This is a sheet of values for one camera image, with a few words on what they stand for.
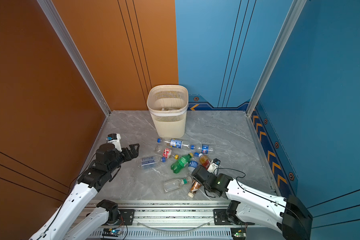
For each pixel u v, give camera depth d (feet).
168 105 3.46
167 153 2.99
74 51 2.78
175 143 3.15
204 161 2.87
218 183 1.82
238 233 2.33
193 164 2.84
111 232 2.32
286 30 2.52
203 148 3.07
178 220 2.40
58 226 1.37
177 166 2.85
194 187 2.60
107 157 1.85
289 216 1.33
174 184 2.74
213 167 2.38
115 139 2.22
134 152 2.29
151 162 2.85
